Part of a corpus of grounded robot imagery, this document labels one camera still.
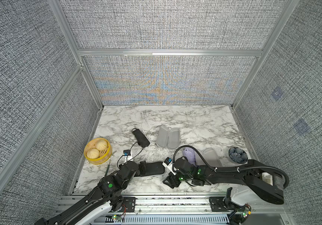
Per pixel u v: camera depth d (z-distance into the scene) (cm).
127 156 69
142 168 72
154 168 82
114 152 93
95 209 52
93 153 86
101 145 90
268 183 44
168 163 73
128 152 69
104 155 87
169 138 100
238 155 89
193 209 73
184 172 64
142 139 95
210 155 91
